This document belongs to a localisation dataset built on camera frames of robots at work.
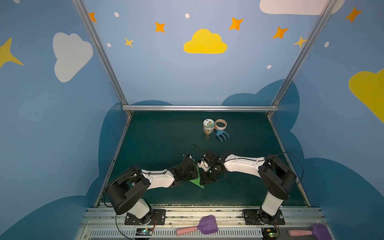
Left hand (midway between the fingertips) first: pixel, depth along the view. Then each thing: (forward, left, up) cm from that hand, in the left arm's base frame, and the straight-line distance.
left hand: (199, 173), depth 88 cm
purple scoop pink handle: (-26, -4, 0) cm, 26 cm away
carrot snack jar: (+33, -7, +7) cm, 34 cm away
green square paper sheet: (-4, +1, 0) cm, 5 cm away
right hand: (-5, -1, 0) cm, 5 cm away
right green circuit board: (-29, -34, -2) cm, 45 cm away
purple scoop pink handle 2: (-28, -57, 0) cm, 63 cm away
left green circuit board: (-29, +27, -3) cm, 40 cm away
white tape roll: (+43, -17, +1) cm, 46 cm away
